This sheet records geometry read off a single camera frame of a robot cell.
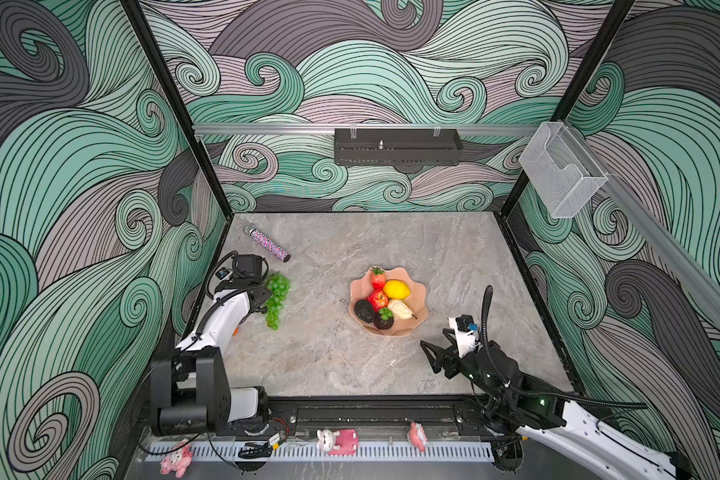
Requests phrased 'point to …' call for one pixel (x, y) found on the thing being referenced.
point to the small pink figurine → (417, 435)
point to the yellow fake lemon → (396, 289)
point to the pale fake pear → (400, 309)
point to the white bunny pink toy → (340, 443)
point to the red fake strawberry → (378, 277)
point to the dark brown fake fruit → (383, 319)
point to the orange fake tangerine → (235, 331)
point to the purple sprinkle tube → (267, 243)
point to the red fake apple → (378, 299)
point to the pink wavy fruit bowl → (361, 287)
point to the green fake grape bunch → (279, 286)
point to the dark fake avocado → (364, 310)
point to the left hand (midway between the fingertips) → (253, 296)
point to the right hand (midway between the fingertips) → (433, 339)
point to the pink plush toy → (178, 460)
